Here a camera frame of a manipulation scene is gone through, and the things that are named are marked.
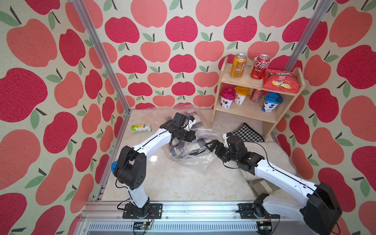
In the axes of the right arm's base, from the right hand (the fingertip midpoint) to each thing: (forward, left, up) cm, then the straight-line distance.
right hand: (209, 150), depth 80 cm
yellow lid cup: (+34, -18, +15) cm, 41 cm away
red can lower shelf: (+37, -28, +11) cm, 48 cm away
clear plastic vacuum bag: (+4, +8, -14) cm, 17 cm away
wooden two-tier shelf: (+30, -27, +4) cm, 40 cm away
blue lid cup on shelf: (+29, -35, +14) cm, 48 cm away
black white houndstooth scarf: (+23, -28, -12) cm, 38 cm away
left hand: (+7, +8, -1) cm, 11 cm away
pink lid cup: (+29, -9, +16) cm, 34 cm away
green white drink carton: (+20, +49, -11) cm, 53 cm away
